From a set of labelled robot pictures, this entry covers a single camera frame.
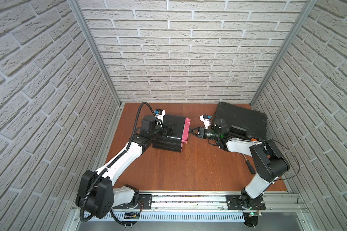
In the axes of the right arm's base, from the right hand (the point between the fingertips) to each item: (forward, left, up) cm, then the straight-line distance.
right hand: (191, 131), depth 86 cm
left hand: (+2, +12, +8) cm, 14 cm away
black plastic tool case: (+11, -38, -7) cm, 40 cm away
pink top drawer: (-2, +4, +1) cm, 4 cm away
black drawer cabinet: (-7, +13, -2) cm, 15 cm away
